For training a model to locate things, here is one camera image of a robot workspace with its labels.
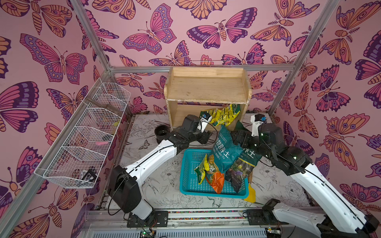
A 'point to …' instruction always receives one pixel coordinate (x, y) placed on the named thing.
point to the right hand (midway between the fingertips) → (236, 134)
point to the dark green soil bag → (239, 173)
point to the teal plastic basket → (191, 158)
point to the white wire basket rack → (77, 156)
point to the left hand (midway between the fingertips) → (210, 129)
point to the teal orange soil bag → (226, 150)
